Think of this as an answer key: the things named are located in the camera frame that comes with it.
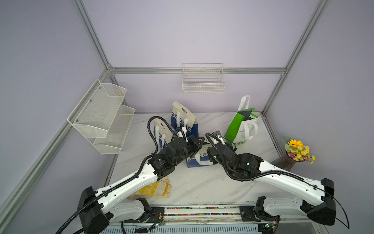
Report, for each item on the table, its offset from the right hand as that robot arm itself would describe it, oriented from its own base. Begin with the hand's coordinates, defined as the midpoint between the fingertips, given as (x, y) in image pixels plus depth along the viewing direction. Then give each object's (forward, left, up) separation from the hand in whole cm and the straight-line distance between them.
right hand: (217, 147), depth 74 cm
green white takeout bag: (+13, -17, 0) cm, 22 cm away
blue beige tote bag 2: (-4, +9, -3) cm, 10 cm away
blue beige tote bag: (+24, +20, -2) cm, 31 cm away
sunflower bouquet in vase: (-4, -39, 0) cm, 39 cm away
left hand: (0, +7, +7) cm, 10 cm away
